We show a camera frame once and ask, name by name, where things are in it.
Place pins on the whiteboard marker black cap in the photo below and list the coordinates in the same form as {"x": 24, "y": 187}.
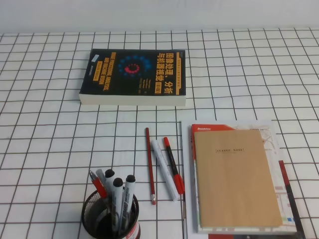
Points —
{"x": 127, "y": 202}

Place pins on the white marker pen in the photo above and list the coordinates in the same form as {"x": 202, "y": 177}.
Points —
{"x": 166, "y": 174}

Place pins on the red and black pen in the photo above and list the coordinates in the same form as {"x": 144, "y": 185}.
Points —
{"x": 176, "y": 176}

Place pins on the whiteboard marker left in holder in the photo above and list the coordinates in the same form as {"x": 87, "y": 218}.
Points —
{"x": 109, "y": 178}

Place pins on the whiteboard marker in holder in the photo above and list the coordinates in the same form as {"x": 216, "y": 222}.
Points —
{"x": 109, "y": 178}
{"x": 117, "y": 196}

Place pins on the whiteboard marker middle in holder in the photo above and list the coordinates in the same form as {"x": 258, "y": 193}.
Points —
{"x": 117, "y": 196}

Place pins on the grey pen in holder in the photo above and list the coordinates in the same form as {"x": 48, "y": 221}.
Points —
{"x": 101, "y": 176}

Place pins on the red ballpoint pen in holder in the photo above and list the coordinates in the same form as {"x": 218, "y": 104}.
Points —
{"x": 98, "y": 185}

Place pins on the black mesh pen holder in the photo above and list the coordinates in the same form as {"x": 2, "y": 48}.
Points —
{"x": 96, "y": 219}

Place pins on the orange covered notebook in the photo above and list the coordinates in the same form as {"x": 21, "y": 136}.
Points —
{"x": 205, "y": 127}

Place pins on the black textbook with Chinese title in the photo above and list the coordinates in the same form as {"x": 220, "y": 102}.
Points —
{"x": 132, "y": 77}

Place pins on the red pencil with eraser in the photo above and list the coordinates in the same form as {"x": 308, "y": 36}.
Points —
{"x": 151, "y": 176}

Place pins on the brown classic note notebook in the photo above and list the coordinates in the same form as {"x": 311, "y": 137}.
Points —
{"x": 235, "y": 187}

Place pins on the red and black book spine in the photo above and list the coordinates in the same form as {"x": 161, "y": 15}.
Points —
{"x": 300, "y": 234}

